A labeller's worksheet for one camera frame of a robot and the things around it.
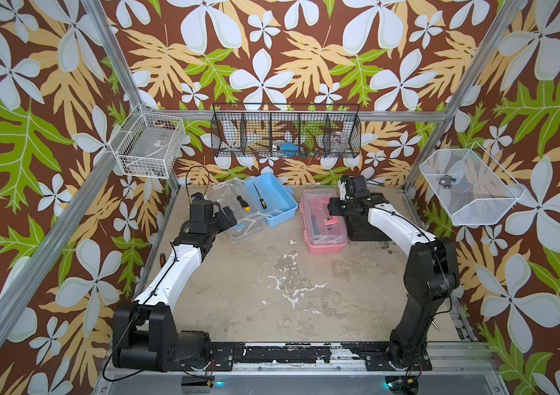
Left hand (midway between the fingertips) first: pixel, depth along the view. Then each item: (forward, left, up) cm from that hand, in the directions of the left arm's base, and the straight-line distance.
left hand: (222, 212), depth 86 cm
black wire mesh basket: (+32, -23, +12) cm, 41 cm away
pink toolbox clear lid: (+3, -37, -12) cm, 39 cm away
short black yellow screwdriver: (+10, -6, -7) cm, 14 cm away
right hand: (+9, -42, -5) cm, 43 cm away
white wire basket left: (+19, +26, +15) cm, 36 cm away
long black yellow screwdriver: (+16, -12, -11) cm, 23 cm away
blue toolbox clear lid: (+15, -1, -8) cm, 17 cm away
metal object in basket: (+9, -80, +7) cm, 81 cm away
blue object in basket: (+24, -24, +10) cm, 35 cm away
